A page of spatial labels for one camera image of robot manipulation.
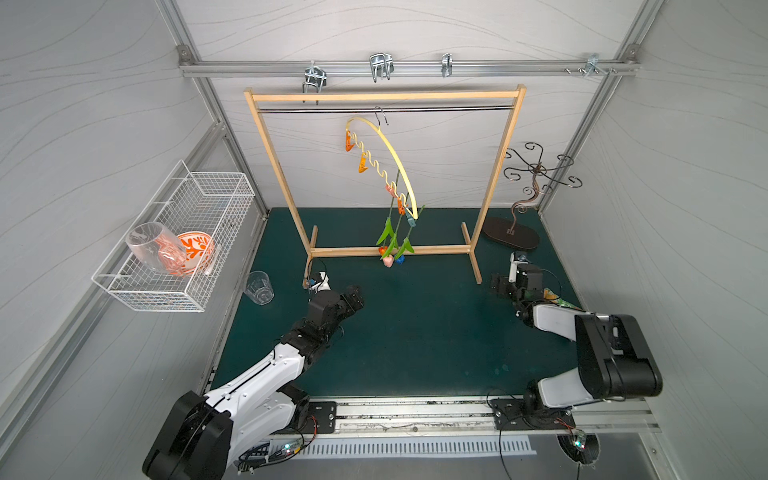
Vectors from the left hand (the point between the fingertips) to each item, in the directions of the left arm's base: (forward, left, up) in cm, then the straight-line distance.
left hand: (352, 292), depth 85 cm
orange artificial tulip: (+16, -9, 0) cm, 18 cm away
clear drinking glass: (+5, +32, -8) cm, 33 cm away
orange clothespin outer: (+40, +3, +23) cm, 46 cm away
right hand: (+11, -50, -6) cm, 51 cm away
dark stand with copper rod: (+32, -53, -9) cm, 62 cm away
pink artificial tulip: (+14, -10, -2) cm, 18 cm away
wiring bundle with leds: (-37, +17, -11) cm, 42 cm away
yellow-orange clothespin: (+32, -2, +22) cm, 39 cm away
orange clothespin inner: (+15, -14, +19) cm, 28 cm away
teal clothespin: (+10, -16, +19) cm, 27 cm away
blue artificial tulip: (+13, -14, 0) cm, 19 cm away
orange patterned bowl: (-2, +32, +23) cm, 39 cm away
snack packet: (+6, -63, -10) cm, 64 cm away
